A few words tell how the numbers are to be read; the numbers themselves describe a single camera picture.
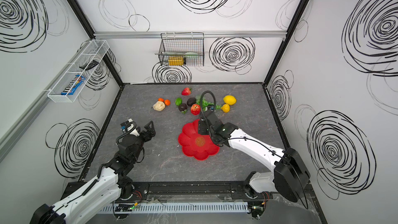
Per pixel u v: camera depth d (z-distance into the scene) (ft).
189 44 3.16
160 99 3.54
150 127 2.47
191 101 3.44
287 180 1.31
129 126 2.28
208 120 1.96
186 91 3.66
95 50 2.99
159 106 3.31
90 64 2.59
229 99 3.53
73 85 2.22
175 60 2.87
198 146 2.89
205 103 3.35
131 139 1.99
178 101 3.45
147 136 2.37
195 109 3.25
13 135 1.70
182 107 3.33
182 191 2.47
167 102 3.47
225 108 3.31
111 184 1.82
